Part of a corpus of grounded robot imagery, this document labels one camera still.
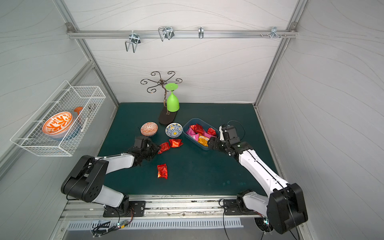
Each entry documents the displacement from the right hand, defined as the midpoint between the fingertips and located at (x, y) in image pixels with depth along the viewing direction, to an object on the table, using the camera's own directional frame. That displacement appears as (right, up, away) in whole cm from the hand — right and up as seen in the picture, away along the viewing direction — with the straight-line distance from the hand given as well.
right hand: (214, 142), depth 84 cm
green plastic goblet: (-25, +24, +6) cm, 35 cm away
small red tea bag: (-31, -5, +11) cm, 33 cm away
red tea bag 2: (-24, -2, +12) cm, 27 cm away
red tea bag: (0, +5, +14) cm, 15 cm away
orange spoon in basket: (-70, +19, -10) cm, 73 cm away
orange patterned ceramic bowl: (-44, +6, +20) cm, 49 cm away
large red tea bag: (-9, +7, +17) cm, 21 cm away
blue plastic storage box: (-16, +11, +18) cm, 26 cm away
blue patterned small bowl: (-26, +5, +20) cm, 33 cm away
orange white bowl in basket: (-71, +11, -20) cm, 75 cm away
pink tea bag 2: (-3, +2, +13) cm, 14 cm away
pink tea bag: (-13, +4, +15) cm, 20 cm away
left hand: (-32, -5, +9) cm, 34 cm away
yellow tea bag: (-6, 0, +9) cm, 11 cm away
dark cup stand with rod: (-33, +15, +29) cm, 46 cm away
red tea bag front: (-30, -16, 0) cm, 34 cm away
